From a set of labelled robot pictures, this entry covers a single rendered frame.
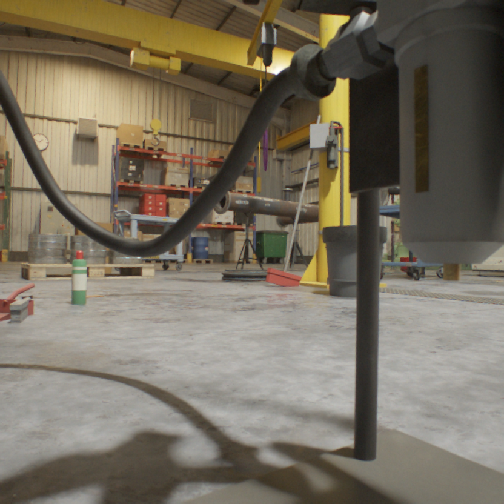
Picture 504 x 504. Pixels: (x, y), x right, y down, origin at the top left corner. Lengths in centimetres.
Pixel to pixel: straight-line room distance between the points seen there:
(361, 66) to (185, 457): 45
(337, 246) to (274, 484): 210
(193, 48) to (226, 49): 104
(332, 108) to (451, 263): 336
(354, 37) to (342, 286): 213
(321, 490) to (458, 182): 30
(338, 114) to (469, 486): 334
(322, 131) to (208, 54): 943
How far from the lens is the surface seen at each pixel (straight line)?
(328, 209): 346
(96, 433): 59
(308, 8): 45
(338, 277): 248
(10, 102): 90
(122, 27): 1228
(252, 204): 734
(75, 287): 203
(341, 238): 243
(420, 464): 51
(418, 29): 34
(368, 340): 46
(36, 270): 408
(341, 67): 43
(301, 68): 46
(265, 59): 658
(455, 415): 69
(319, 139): 351
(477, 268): 651
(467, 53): 33
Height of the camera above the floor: 23
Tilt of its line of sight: 1 degrees up
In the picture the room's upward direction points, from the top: 1 degrees clockwise
